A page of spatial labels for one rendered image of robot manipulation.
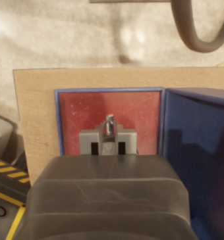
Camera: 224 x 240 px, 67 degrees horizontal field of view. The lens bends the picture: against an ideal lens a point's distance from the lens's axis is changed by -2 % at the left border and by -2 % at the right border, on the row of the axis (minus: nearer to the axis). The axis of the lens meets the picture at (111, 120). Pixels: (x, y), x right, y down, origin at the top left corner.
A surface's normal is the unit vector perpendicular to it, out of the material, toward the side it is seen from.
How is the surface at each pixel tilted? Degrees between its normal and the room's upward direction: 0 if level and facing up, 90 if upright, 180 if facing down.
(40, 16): 0
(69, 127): 0
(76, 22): 0
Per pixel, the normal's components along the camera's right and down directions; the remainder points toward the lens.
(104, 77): 0.00, 0.25
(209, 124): -1.00, 0.04
